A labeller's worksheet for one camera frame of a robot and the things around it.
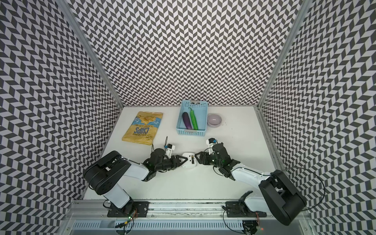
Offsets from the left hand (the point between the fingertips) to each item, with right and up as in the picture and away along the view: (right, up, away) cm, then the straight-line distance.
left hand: (185, 162), depth 87 cm
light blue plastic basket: (+10, +35, +29) cm, 46 cm away
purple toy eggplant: (-1, +24, +21) cm, 32 cm away
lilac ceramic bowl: (+20, +25, +19) cm, 37 cm away
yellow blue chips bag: (-31, +19, +15) cm, 39 cm away
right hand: (+8, +3, -1) cm, 9 cm away
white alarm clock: (+4, 0, -1) cm, 4 cm away
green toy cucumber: (+5, +26, +22) cm, 34 cm away
